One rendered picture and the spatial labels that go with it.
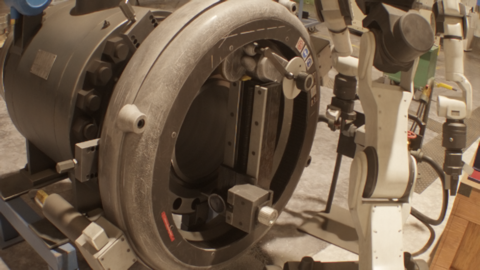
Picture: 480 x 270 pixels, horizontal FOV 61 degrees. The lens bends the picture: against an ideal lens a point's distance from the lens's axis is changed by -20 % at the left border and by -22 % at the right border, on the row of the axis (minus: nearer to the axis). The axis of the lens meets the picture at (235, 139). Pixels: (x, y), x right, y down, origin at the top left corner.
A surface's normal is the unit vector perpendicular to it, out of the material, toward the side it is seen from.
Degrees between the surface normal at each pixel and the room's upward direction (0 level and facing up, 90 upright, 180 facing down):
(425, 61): 90
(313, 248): 0
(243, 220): 92
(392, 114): 59
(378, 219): 38
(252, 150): 92
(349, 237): 0
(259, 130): 92
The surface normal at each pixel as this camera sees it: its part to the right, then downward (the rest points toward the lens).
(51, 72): -0.51, -0.18
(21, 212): 0.11, -0.92
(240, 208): -0.62, 0.28
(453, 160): -0.27, 0.08
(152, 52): -0.36, -0.46
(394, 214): 0.11, -0.49
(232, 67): 0.78, 0.31
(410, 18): 0.09, -0.09
